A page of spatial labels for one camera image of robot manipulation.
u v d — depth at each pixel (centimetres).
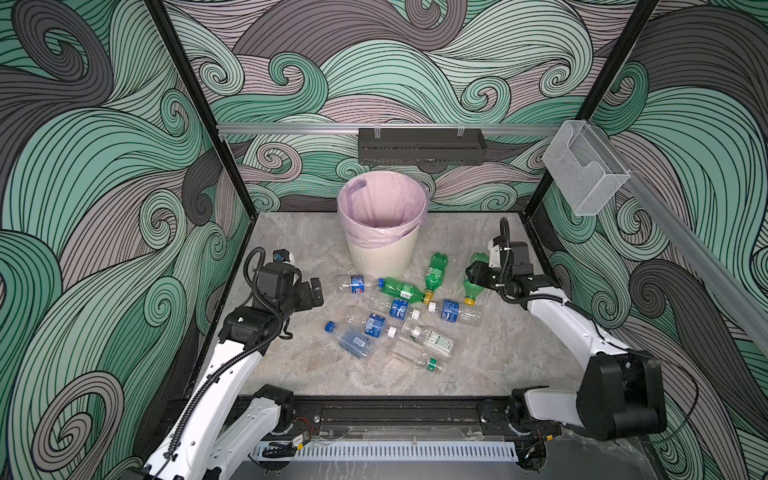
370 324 83
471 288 80
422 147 98
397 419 75
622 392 40
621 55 78
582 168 81
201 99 86
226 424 44
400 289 94
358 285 94
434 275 95
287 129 192
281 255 64
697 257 58
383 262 90
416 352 81
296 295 65
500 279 65
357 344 80
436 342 81
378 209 102
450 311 87
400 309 88
